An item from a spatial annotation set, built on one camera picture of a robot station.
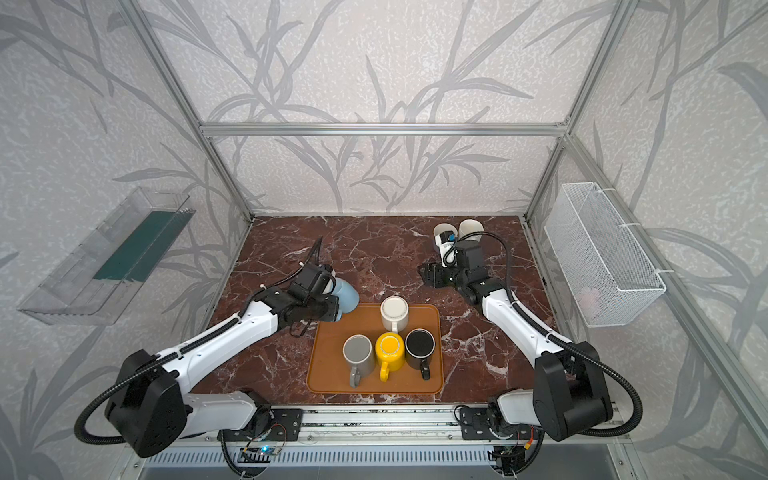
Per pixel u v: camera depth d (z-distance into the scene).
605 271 0.61
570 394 0.41
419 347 0.77
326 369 0.83
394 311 0.87
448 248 0.76
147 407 0.40
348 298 0.87
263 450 0.71
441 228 1.05
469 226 1.05
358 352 0.76
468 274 0.65
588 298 0.73
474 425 0.73
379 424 0.75
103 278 0.64
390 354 0.76
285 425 0.73
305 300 0.63
